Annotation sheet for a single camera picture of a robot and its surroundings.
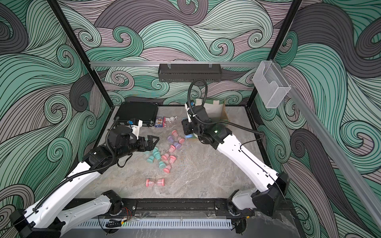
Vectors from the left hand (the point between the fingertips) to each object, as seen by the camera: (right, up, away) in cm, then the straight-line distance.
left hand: (151, 136), depth 70 cm
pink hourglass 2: (+8, -17, +18) cm, 26 cm away
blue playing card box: (-3, +6, +37) cm, 38 cm away
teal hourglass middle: (-2, -14, +20) cm, 24 cm away
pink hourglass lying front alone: (+3, -26, +8) cm, 27 cm away
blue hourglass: (+18, +1, -6) cm, 19 cm away
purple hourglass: (+6, -5, +28) cm, 29 cm away
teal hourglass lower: (+2, -19, +15) cm, 24 cm away
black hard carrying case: (-14, +13, +41) cm, 45 cm away
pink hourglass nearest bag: (+9, -2, +30) cm, 31 cm away
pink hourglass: (+8, -10, +22) cm, 26 cm away
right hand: (+16, +7, +1) cm, 18 cm away
